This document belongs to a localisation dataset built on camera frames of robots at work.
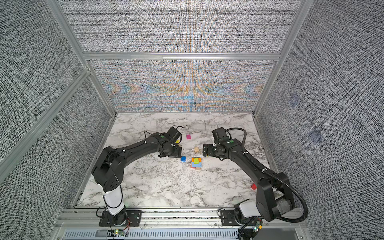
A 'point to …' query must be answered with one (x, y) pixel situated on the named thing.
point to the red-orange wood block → (193, 167)
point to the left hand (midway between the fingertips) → (176, 154)
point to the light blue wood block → (196, 165)
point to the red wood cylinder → (254, 187)
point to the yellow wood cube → (177, 141)
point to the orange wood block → (199, 158)
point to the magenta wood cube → (188, 136)
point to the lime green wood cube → (196, 161)
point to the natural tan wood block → (197, 168)
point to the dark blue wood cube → (183, 158)
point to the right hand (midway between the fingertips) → (210, 151)
